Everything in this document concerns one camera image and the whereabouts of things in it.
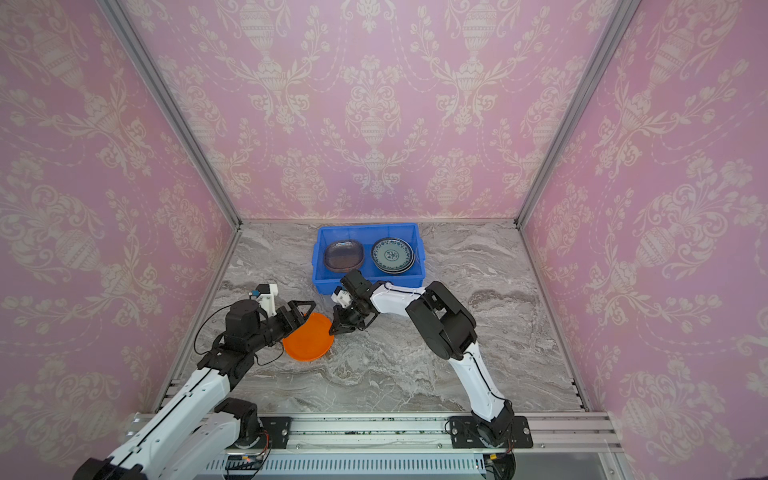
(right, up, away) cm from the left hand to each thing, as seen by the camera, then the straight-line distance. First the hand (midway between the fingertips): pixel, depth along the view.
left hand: (311, 310), depth 80 cm
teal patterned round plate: (+22, +14, +27) cm, 37 cm away
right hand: (+3, -9, +11) cm, 14 cm away
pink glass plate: (+4, +14, +27) cm, 30 cm away
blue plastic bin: (-1, +5, +22) cm, 23 cm away
